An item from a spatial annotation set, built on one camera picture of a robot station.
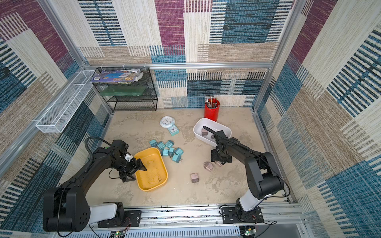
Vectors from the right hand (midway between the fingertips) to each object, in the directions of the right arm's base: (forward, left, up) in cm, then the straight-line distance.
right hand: (221, 161), depth 92 cm
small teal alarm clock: (+23, +30, +2) cm, 38 cm away
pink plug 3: (+5, +7, +20) cm, 21 cm away
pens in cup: (+35, +5, +16) cm, 38 cm away
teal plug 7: (+1, +27, +2) cm, 27 cm away
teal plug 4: (+5, +34, +2) cm, 35 cm away
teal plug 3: (+12, +32, +1) cm, 35 cm away
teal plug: (+13, +43, +2) cm, 45 cm away
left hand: (-9, +45, +7) cm, 46 cm away
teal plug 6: (+6, +26, +2) cm, 27 cm away
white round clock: (+30, +36, +3) cm, 47 cm away
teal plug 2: (+11, +38, +2) cm, 40 cm away
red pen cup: (+33, +4, +11) cm, 35 cm away
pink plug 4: (-2, +2, +2) cm, 4 cm away
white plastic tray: (+18, +7, +1) cm, 20 cm away
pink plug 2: (+20, +9, +2) cm, 22 cm away
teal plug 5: (+6, +31, +2) cm, 31 cm away
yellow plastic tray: (-8, +39, 0) cm, 40 cm away
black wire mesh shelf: (+43, +61, +23) cm, 78 cm away
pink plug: (-10, +16, 0) cm, 19 cm away
